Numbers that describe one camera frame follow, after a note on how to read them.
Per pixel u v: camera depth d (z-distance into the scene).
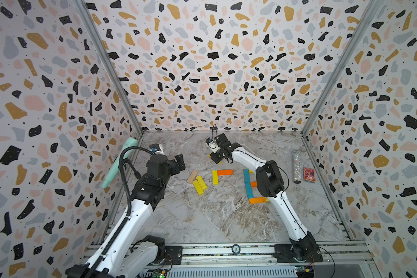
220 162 0.99
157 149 0.65
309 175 1.00
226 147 0.85
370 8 0.72
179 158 0.69
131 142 0.72
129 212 0.46
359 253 0.77
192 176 0.98
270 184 0.66
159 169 0.56
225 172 1.00
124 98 1.00
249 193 0.92
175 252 0.73
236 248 0.76
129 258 0.53
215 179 0.97
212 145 0.98
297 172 1.00
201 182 0.95
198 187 0.93
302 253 0.65
